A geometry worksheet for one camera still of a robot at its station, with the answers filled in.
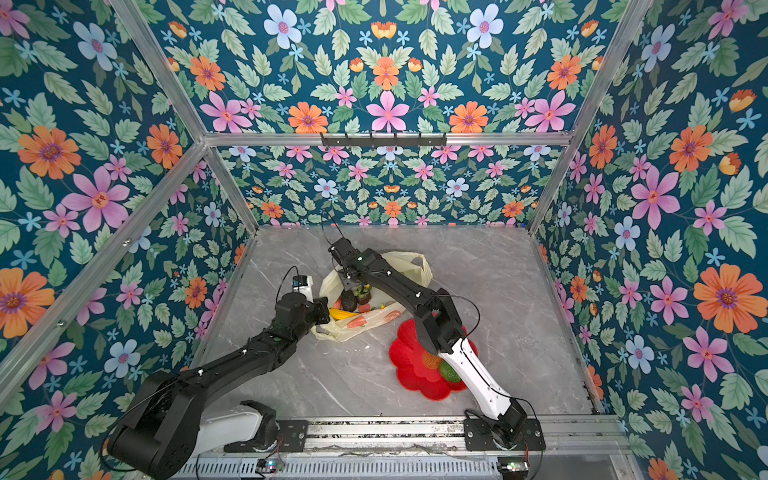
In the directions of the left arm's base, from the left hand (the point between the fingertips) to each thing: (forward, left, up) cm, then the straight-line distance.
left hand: (331, 291), depth 87 cm
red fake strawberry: (0, -8, -11) cm, 14 cm away
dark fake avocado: (+1, -4, -8) cm, 9 cm away
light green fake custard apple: (-23, -32, -8) cm, 40 cm away
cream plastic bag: (-4, -16, -3) cm, 17 cm away
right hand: (+10, -6, -6) cm, 13 cm away
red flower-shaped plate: (-20, -24, -11) cm, 33 cm away
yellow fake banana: (-4, -1, -8) cm, 9 cm away
